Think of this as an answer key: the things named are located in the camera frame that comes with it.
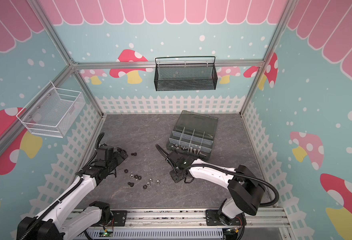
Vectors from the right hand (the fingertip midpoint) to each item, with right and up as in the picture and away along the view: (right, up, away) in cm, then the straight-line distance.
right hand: (176, 174), depth 84 cm
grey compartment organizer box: (+11, +21, +19) cm, 31 cm away
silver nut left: (-26, -2, +3) cm, 26 cm away
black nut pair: (-22, -3, +3) cm, 22 cm away
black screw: (-26, -6, +1) cm, 27 cm away
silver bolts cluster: (+9, +12, +13) cm, 20 cm away
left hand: (-31, +9, +1) cm, 33 cm away
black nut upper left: (-31, 0, +6) cm, 31 cm away
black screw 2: (-28, +9, +13) cm, 32 cm away
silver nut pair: (-15, -5, +3) cm, 16 cm away
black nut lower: (-18, -8, +1) cm, 19 cm away
